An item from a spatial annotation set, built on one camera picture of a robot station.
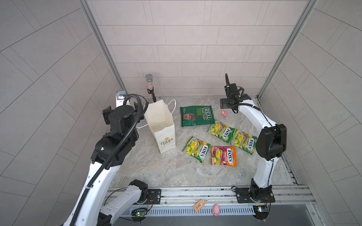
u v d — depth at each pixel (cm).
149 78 85
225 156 82
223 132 94
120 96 45
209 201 71
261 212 68
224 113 104
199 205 68
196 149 85
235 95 67
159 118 93
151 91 96
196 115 104
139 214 64
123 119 38
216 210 67
